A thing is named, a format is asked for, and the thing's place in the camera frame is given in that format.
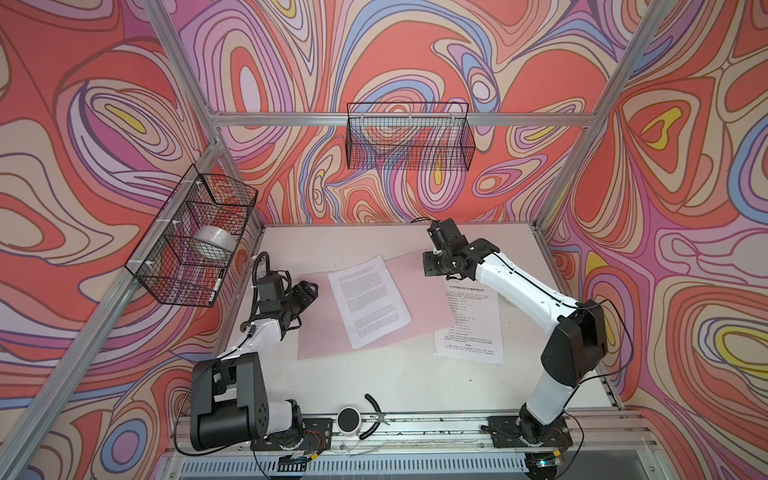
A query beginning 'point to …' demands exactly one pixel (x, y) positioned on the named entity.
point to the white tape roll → (214, 242)
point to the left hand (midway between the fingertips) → (314, 289)
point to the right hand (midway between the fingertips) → (434, 269)
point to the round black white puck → (348, 421)
